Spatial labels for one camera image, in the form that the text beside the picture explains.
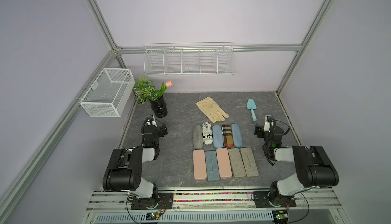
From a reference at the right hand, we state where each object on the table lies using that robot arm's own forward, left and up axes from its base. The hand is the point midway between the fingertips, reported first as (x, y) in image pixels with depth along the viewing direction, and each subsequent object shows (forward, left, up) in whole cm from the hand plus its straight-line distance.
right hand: (264, 123), depth 94 cm
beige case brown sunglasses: (-5, +36, -4) cm, 36 cm away
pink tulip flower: (+16, +58, +19) cm, 63 cm away
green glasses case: (-25, +20, -4) cm, 32 cm away
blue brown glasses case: (-7, +17, -5) cm, 19 cm away
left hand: (-1, +67, 0) cm, 67 cm away
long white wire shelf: (+34, +46, +24) cm, 62 cm away
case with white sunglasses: (-9, +29, -4) cm, 31 cm away
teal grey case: (-26, +33, -4) cm, 42 cm away
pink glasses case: (-26, +27, -4) cm, 38 cm away
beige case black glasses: (-8, +23, -4) cm, 25 cm away
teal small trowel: (+20, +2, -7) cm, 22 cm away
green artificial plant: (+11, +71, +19) cm, 75 cm away
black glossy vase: (+12, +67, +2) cm, 68 cm away
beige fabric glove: (+16, +32, -6) cm, 36 cm away
